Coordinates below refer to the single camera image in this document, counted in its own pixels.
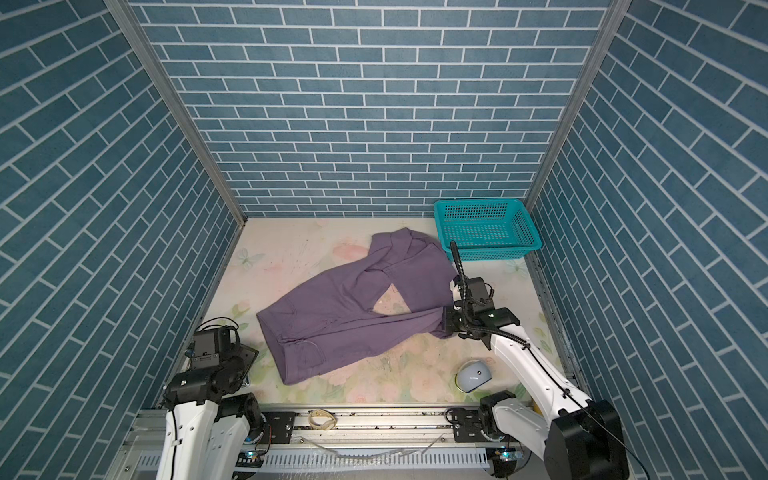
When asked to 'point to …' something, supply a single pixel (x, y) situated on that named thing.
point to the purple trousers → (333, 322)
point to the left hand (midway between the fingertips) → (253, 353)
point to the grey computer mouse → (472, 374)
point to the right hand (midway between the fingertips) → (445, 312)
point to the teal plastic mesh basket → (488, 229)
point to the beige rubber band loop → (327, 425)
